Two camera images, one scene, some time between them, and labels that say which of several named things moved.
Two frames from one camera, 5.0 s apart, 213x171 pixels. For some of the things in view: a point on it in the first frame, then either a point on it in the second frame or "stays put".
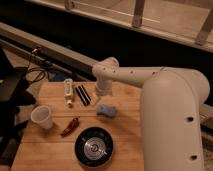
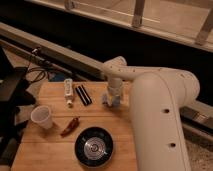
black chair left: (14, 93) stays put
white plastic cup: (41, 114) stays put
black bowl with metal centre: (93, 146) stays put
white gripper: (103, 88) -> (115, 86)
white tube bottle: (68, 91) stays put
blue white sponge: (106, 110) -> (111, 100)
